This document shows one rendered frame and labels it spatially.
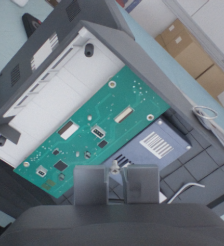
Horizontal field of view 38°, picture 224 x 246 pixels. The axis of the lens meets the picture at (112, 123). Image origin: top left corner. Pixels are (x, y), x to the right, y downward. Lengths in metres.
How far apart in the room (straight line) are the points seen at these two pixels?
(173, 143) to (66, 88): 0.12
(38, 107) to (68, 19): 0.15
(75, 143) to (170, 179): 0.12
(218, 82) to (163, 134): 3.78
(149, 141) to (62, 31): 0.18
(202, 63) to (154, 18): 1.10
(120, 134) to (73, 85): 0.06
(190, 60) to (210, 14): 1.15
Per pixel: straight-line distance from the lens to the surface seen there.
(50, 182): 0.34
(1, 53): 0.58
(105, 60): 0.27
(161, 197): 0.36
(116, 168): 0.18
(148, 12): 4.59
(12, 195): 0.38
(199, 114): 0.31
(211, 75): 4.00
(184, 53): 3.77
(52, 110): 0.30
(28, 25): 0.70
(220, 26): 4.93
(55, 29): 0.43
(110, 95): 0.28
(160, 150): 0.32
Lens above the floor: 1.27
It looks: 23 degrees down
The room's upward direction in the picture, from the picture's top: 49 degrees clockwise
